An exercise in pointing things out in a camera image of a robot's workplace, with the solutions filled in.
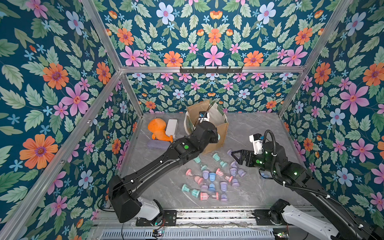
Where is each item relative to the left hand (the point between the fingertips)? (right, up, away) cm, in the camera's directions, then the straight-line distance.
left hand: (217, 129), depth 72 cm
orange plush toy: (-39, +2, +30) cm, 49 cm away
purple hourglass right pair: (+16, -26, +14) cm, 33 cm away
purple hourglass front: (+5, -33, +11) cm, 35 cm away
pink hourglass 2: (+8, -28, +12) cm, 32 cm away
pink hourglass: (-10, -29, +12) cm, 33 cm away
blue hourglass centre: (-2, -33, +10) cm, 34 cm away
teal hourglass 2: (-11, -34, +8) cm, 37 cm away
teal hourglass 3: (-11, -19, +20) cm, 29 cm away
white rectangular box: (-30, +1, +36) cm, 47 cm away
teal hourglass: (+1, -17, +22) cm, 28 cm away
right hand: (+11, -10, -2) cm, 15 cm away
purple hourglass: (-6, -26, +14) cm, 30 cm away
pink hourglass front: (-6, -36, +6) cm, 37 cm away
